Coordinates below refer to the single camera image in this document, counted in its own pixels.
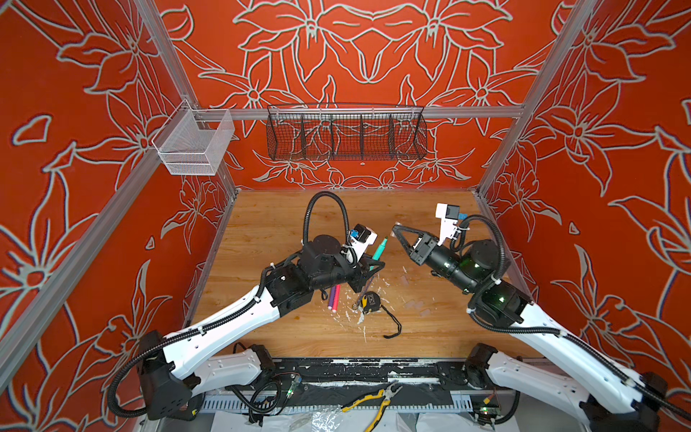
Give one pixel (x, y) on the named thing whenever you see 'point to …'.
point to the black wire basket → (346, 132)
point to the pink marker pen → (336, 299)
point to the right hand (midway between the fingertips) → (391, 230)
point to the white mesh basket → (192, 142)
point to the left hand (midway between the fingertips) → (381, 260)
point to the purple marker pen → (331, 298)
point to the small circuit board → (485, 413)
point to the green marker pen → (380, 250)
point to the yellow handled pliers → (387, 392)
